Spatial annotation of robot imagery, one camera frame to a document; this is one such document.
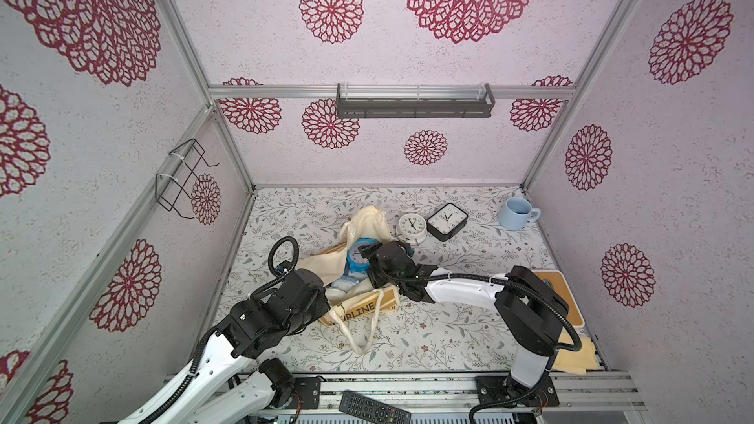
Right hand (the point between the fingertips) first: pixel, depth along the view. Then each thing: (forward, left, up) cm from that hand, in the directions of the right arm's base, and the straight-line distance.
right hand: (357, 253), depth 86 cm
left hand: (-18, +6, +5) cm, 19 cm away
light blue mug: (+24, -55, -9) cm, 61 cm away
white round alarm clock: (+16, -17, -10) cm, 25 cm away
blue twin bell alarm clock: (0, +1, -5) cm, 5 cm away
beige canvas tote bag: (-16, 0, -7) cm, 17 cm away
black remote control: (-37, -3, -10) cm, 38 cm away
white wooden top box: (-3, -61, -10) cm, 62 cm away
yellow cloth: (-25, -58, -12) cm, 65 cm away
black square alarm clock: (+20, -30, -11) cm, 37 cm away
